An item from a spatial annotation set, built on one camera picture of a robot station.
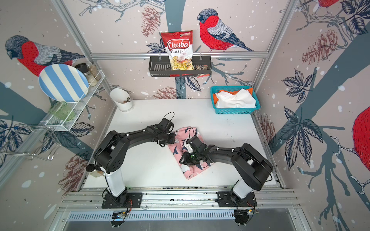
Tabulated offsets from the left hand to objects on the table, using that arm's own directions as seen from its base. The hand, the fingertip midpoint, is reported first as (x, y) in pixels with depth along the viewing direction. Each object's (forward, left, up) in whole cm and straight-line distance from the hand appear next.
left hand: (176, 138), depth 95 cm
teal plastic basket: (+22, -48, +3) cm, 53 cm away
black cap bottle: (-23, +44, +8) cm, 50 cm away
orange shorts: (+40, -59, +8) cm, 72 cm away
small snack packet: (+33, -17, +34) cm, 50 cm away
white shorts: (+33, -51, +5) cm, 61 cm away
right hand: (-16, -4, -1) cm, 16 cm away
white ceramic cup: (+32, +45, +6) cm, 55 cm away
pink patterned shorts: (-6, -3, -1) cm, 7 cm away
